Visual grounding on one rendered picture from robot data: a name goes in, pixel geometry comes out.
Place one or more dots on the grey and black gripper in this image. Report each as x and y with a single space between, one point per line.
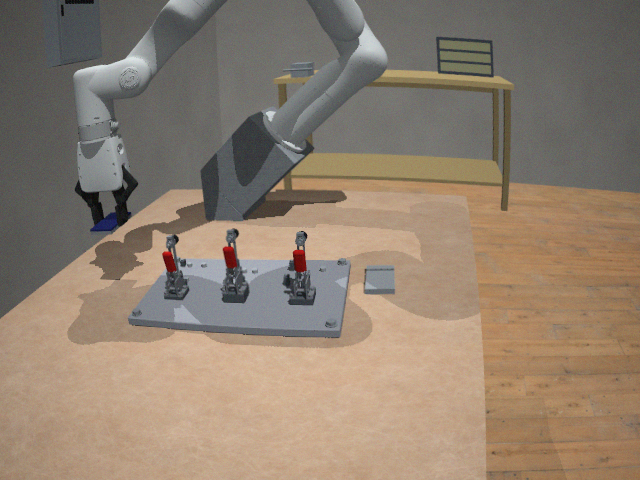
102 167

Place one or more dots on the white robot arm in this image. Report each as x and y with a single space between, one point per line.
361 62

